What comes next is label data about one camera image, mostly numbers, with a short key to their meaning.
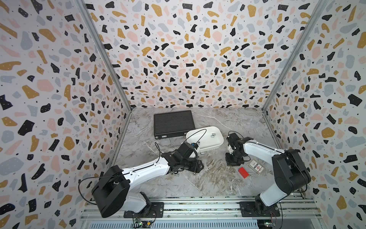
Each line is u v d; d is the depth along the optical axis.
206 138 1.05
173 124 1.04
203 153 0.95
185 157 0.65
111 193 0.41
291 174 0.46
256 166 0.88
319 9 0.72
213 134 1.03
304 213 0.75
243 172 0.84
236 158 0.78
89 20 0.73
